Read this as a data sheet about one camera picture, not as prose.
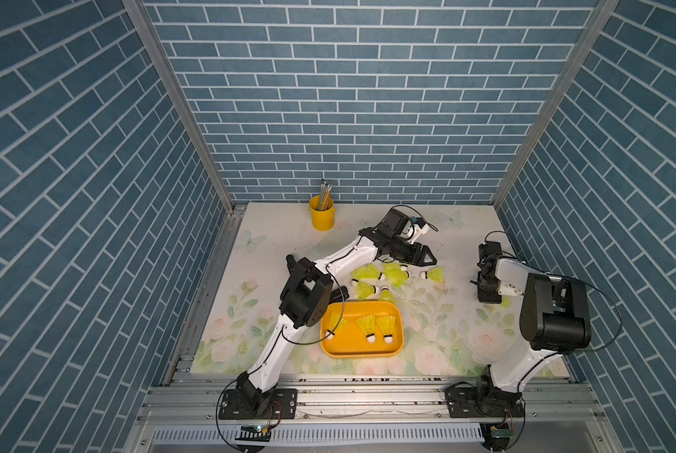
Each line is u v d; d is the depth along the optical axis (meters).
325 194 1.06
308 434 0.77
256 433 0.72
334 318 0.85
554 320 0.50
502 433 0.71
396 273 0.99
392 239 0.76
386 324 0.84
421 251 0.81
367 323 0.84
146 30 0.73
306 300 0.58
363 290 0.94
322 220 1.11
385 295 0.94
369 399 0.75
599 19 0.72
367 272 0.96
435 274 0.96
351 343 0.82
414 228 0.79
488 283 0.77
